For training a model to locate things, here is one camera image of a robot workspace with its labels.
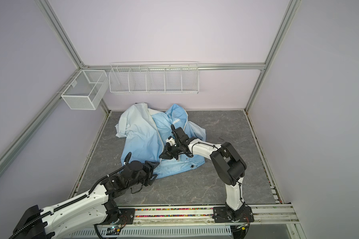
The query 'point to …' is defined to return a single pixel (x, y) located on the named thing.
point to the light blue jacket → (144, 131)
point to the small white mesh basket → (87, 90)
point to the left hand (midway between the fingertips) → (160, 169)
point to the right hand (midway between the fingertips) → (158, 158)
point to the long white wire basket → (157, 77)
